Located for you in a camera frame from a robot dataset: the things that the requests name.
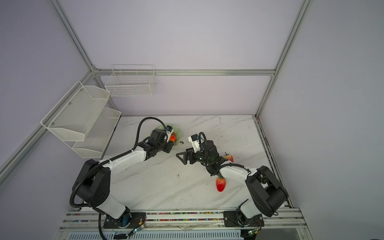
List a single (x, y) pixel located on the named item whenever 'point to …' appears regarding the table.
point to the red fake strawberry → (220, 184)
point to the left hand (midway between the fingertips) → (168, 142)
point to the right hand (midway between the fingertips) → (181, 153)
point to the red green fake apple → (229, 157)
